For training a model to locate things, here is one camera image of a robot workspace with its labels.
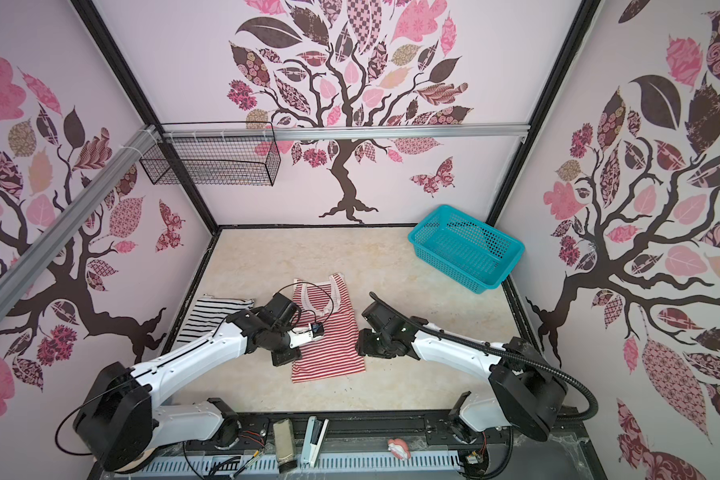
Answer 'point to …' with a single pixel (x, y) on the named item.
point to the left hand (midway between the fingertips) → (293, 351)
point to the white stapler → (315, 431)
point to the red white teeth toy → (399, 448)
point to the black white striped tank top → (208, 313)
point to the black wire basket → (216, 162)
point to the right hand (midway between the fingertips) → (359, 345)
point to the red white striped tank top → (339, 353)
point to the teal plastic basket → (466, 249)
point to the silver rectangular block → (285, 445)
